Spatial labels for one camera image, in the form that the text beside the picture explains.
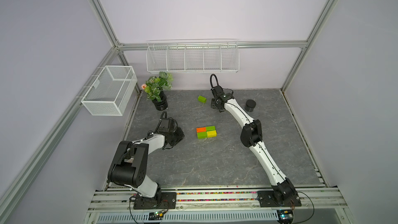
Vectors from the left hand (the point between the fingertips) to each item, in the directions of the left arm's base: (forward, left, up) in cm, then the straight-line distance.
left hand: (185, 135), depth 93 cm
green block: (+30, -12, -2) cm, 33 cm away
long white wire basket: (+42, -8, +27) cm, 51 cm away
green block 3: (0, -10, -1) cm, 10 cm away
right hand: (+25, -21, -1) cm, 33 cm away
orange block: (+4, -10, -1) cm, 11 cm away
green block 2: (+4, -16, 0) cm, 16 cm away
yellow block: (0, -16, 0) cm, 16 cm away
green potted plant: (+19, +15, +23) cm, 34 cm away
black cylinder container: (+19, -45, +2) cm, 49 cm away
